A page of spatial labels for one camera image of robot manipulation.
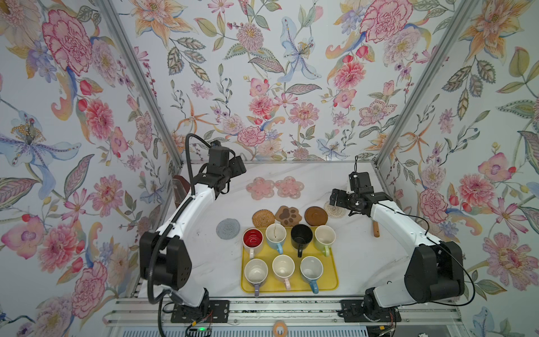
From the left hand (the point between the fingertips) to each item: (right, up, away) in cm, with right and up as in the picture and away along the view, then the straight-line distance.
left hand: (238, 163), depth 85 cm
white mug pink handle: (+18, -40, -3) cm, 44 cm away
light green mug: (+36, -31, +4) cm, 47 cm away
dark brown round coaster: (+34, -23, +13) cm, 43 cm away
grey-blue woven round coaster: (-6, -28, +10) cm, 31 cm away
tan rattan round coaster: (+9, -24, +13) cm, 29 cm away
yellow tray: (+34, -45, -6) cm, 57 cm away
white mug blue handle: (+29, -42, -3) cm, 51 cm away
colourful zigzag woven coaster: (+44, -21, +15) cm, 51 cm away
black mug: (+26, -30, +3) cm, 40 cm away
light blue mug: (+15, -31, +5) cm, 35 cm away
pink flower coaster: (+8, -11, +25) cm, 28 cm away
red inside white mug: (+5, -31, +4) cm, 32 cm away
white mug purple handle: (+7, -43, -3) cm, 43 cm away
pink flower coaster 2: (+23, -10, +25) cm, 35 cm away
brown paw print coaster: (+21, -23, +13) cm, 34 cm away
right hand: (+43, -14, +5) cm, 45 cm away
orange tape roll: (+16, -56, -13) cm, 60 cm away
